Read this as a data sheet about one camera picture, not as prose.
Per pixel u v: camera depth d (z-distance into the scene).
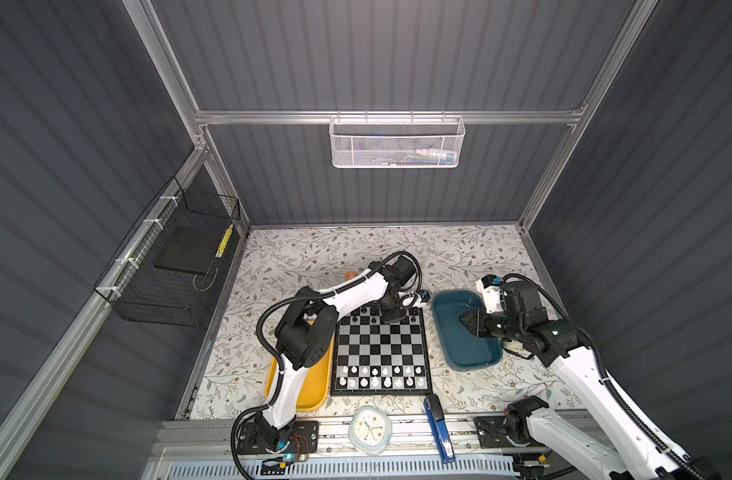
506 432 0.73
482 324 0.67
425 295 0.83
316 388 0.82
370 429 0.72
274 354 0.53
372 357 0.85
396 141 1.24
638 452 0.40
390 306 0.81
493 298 0.69
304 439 0.72
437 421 0.73
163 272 0.72
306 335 0.54
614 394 0.44
